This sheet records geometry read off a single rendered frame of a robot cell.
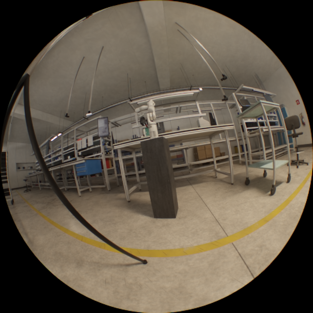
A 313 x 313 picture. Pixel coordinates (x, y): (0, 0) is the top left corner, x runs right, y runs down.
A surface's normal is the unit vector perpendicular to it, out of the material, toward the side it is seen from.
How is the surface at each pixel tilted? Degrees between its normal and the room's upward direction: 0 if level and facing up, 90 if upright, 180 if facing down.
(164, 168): 90
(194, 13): 180
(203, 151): 90
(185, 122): 90
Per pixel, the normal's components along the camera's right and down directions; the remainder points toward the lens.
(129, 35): 0.17, 0.99
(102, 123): 0.32, 0.11
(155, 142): -0.30, 0.02
